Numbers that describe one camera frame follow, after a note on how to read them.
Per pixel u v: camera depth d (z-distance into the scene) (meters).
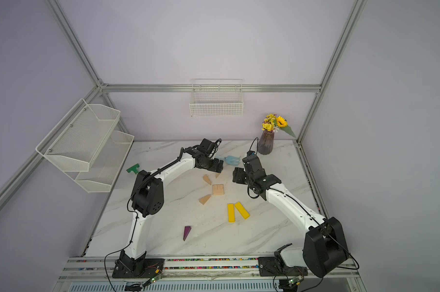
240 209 0.91
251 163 0.62
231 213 0.89
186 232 0.81
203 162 0.76
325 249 0.41
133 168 1.03
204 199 0.93
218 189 0.98
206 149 0.79
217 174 1.04
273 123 0.93
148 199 0.56
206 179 1.01
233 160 1.11
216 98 0.95
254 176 0.62
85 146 0.84
